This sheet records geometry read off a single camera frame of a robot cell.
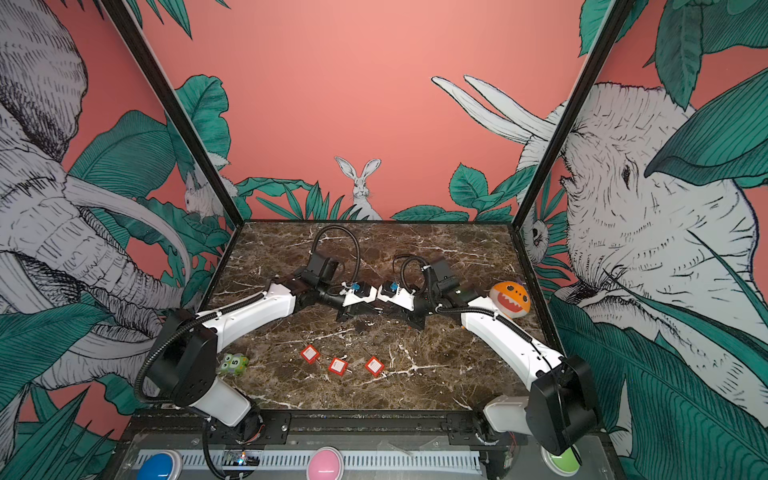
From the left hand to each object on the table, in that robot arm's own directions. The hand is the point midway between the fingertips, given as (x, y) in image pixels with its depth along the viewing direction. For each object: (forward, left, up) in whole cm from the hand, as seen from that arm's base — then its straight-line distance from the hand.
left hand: (377, 306), depth 78 cm
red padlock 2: (-11, +12, -15) cm, 22 cm away
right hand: (-1, -3, +1) cm, 3 cm away
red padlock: (-7, +20, -16) cm, 26 cm away
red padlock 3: (-11, +1, -15) cm, 19 cm away
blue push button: (-32, +50, -14) cm, 61 cm away
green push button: (-36, -43, -13) cm, 57 cm away
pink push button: (-33, +13, -15) cm, 38 cm away
